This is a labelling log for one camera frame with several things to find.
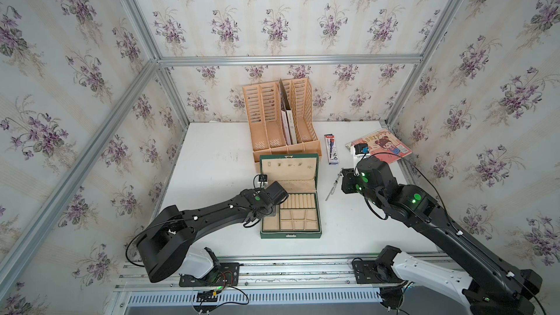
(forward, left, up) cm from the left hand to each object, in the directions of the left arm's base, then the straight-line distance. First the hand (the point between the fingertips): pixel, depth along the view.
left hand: (270, 209), depth 85 cm
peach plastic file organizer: (+55, +4, +6) cm, 55 cm away
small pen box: (+32, -30, -2) cm, 44 cm away
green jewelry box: (-3, -11, 0) cm, 11 cm away
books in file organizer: (+29, -7, +23) cm, 38 cm away
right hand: (+4, -25, +22) cm, 34 cm away
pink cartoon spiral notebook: (+35, -58, -3) cm, 68 cm away
